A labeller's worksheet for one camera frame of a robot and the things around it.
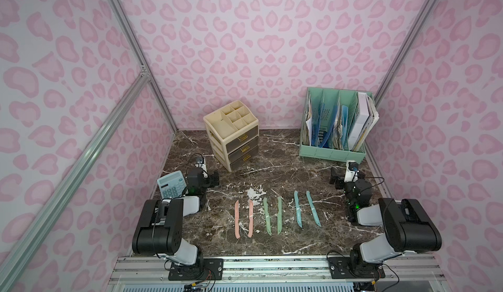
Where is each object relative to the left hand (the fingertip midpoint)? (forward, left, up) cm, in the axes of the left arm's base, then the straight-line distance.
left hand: (206, 168), depth 95 cm
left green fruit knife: (-22, -30, -6) cm, 37 cm away
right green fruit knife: (-20, -35, -7) cm, 41 cm away
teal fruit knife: (-18, -43, -6) cm, 47 cm away
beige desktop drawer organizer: (+5, -15, +18) cm, 24 cm away
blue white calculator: (-6, +16, -5) cm, 18 cm away
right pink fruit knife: (-22, -22, -6) cm, 32 cm away
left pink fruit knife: (-23, -16, -6) cm, 28 cm away
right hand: (-2, -64, +4) cm, 65 cm away
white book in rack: (+16, -75, +17) cm, 79 cm away
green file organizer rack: (+15, -62, +15) cm, 66 cm away
